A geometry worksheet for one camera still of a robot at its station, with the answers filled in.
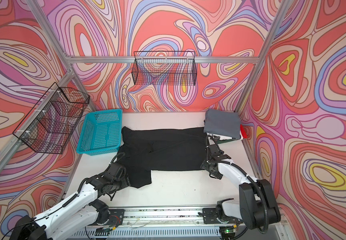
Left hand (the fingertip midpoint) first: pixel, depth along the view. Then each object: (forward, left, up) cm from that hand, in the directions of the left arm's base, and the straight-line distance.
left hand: (128, 182), depth 85 cm
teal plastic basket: (+36, +27, 0) cm, 45 cm away
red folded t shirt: (+32, -76, +2) cm, 82 cm away
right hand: (+6, -48, 0) cm, 49 cm away
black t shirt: (+20, -6, +2) cm, 21 cm away
